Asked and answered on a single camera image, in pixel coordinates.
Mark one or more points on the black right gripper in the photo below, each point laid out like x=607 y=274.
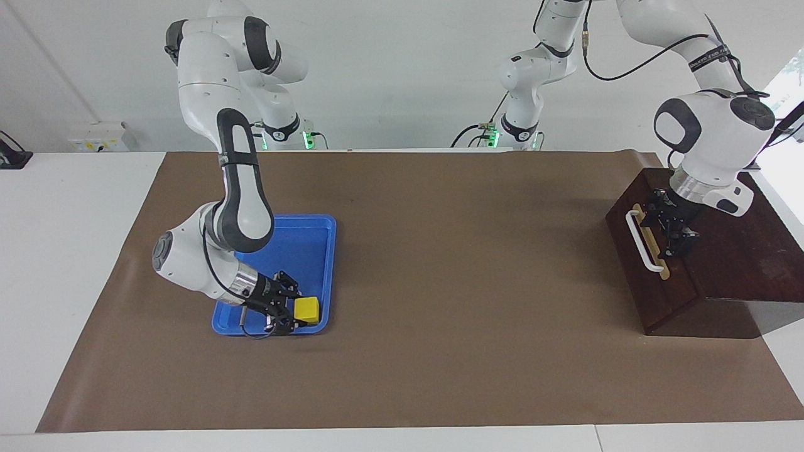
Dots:
x=271 y=300

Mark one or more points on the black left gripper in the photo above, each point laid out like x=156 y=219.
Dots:
x=671 y=207

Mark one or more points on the yellow cube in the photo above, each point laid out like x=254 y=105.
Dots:
x=307 y=310

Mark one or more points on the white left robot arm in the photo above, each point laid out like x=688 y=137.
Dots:
x=710 y=132

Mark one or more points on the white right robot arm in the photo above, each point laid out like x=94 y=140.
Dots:
x=242 y=201

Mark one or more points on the blue plastic tray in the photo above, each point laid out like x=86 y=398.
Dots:
x=301 y=251

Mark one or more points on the dark wooden cabinet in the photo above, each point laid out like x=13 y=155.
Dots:
x=741 y=263

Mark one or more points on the brown table mat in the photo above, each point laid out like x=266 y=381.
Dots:
x=440 y=314

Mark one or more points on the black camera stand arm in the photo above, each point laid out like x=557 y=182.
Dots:
x=788 y=122

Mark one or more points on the white wall socket box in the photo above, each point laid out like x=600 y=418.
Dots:
x=103 y=138

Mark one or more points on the black camera stand base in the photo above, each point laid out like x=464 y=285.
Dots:
x=12 y=158

